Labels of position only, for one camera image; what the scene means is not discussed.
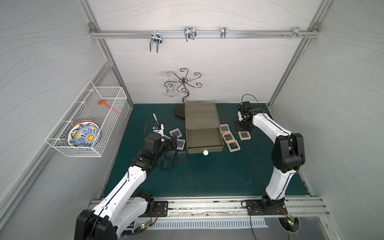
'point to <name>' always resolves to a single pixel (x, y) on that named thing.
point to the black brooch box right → (181, 157)
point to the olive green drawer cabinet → (203, 134)
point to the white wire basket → (87, 107)
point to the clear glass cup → (170, 93)
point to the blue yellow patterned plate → (86, 133)
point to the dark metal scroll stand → (182, 87)
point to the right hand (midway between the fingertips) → (241, 126)
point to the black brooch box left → (168, 159)
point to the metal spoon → (155, 116)
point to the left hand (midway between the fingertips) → (170, 137)
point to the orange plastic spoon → (103, 102)
